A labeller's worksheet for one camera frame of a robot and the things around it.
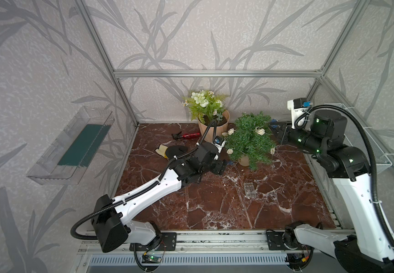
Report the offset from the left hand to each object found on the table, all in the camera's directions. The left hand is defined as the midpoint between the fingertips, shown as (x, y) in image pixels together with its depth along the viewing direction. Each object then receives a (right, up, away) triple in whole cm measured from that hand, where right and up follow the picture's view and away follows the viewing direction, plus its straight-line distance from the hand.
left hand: (221, 158), depth 75 cm
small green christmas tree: (+14, +7, +3) cm, 16 cm away
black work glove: (-29, +1, +27) cm, 39 cm away
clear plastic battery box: (+16, -19, +14) cm, 28 cm away
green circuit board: (-30, -42, -4) cm, 52 cm away
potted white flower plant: (-6, +25, +16) cm, 30 cm away
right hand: (+16, +15, -14) cm, 26 cm away
